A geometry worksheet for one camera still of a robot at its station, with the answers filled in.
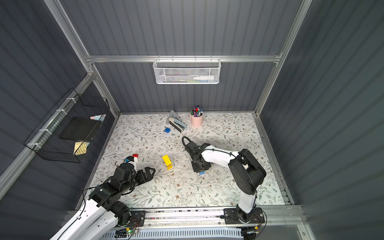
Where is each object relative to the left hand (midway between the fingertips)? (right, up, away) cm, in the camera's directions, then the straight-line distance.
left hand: (150, 174), depth 77 cm
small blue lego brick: (+3, +22, +31) cm, 39 cm away
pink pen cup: (+24, +29, +31) cm, 49 cm away
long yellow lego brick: (+7, +6, +7) cm, 12 cm away
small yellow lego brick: (+8, 0, +14) cm, 16 cm away
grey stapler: (+8, +30, +36) cm, 47 cm away
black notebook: (-36, +24, -3) cm, 43 cm away
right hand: (+26, -1, +12) cm, 28 cm away
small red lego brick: (-16, +6, +19) cm, 26 cm away
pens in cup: (+25, +36, +27) cm, 51 cm away
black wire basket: (-40, +17, -13) cm, 45 cm away
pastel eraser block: (-32, +30, +7) cm, 44 cm away
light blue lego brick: (+27, -2, +10) cm, 29 cm away
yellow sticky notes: (-24, +16, -16) cm, 33 cm away
